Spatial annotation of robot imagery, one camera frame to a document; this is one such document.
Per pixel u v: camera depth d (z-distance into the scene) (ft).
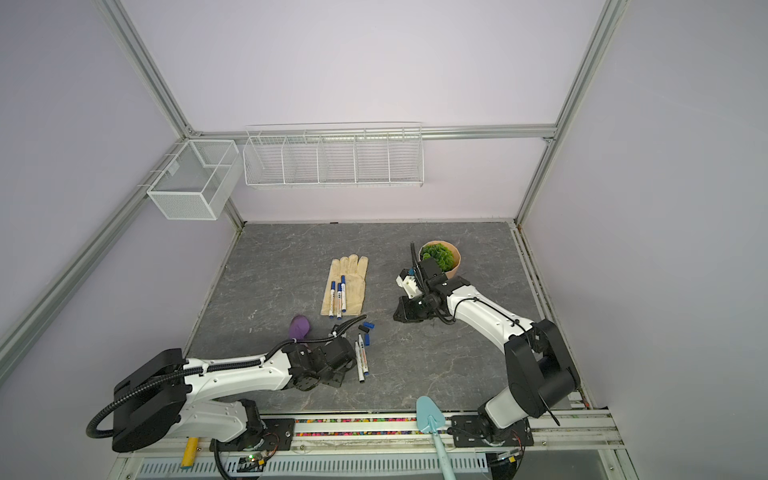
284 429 2.46
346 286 3.28
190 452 2.32
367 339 2.98
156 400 1.36
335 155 3.26
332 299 3.17
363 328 2.97
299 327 2.99
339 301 3.16
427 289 2.23
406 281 2.65
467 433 2.38
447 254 3.20
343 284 3.29
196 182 3.16
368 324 2.99
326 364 2.09
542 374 1.44
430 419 2.42
